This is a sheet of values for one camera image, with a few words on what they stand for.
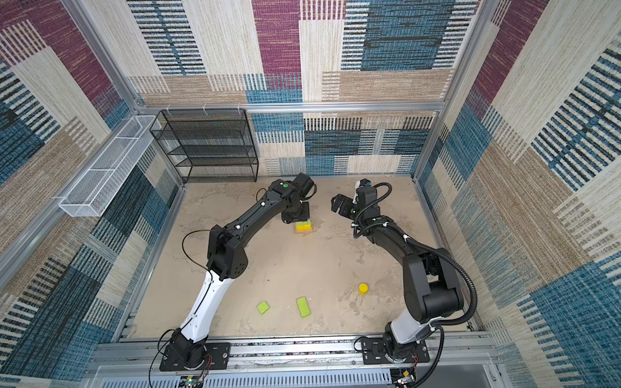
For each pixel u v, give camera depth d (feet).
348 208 2.69
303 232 3.32
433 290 1.50
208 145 3.56
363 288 2.78
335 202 2.79
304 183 2.59
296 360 2.40
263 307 2.71
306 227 3.32
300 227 3.26
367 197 2.29
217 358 2.39
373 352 2.39
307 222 3.05
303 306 2.70
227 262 1.96
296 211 2.70
